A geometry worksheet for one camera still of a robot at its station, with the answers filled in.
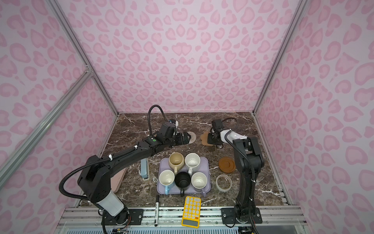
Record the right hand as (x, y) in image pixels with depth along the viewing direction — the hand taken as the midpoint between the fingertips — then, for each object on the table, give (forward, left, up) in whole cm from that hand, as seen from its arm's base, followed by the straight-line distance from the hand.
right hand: (211, 139), depth 101 cm
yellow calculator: (-44, +12, 0) cm, 46 cm away
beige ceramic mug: (-17, +23, +1) cm, 28 cm away
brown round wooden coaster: (-18, -9, -2) cm, 20 cm away
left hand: (-8, +16, +16) cm, 24 cm away
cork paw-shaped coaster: (+3, +5, -3) cm, 7 cm away
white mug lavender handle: (-28, +9, -1) cm, 30 cm away
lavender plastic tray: (-18, +31, -1) cm, 36 cm away
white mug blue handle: (-28, +27, +1) cm, 39 cm away
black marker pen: (-45, +30, 0) cm, 54 cm away
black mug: (-29, +18, 0) cm, 34 cm away
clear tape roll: (-29, -5, -2) cm, 29 cm away
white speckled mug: (-16, +13, 0) cm, 21 cm away
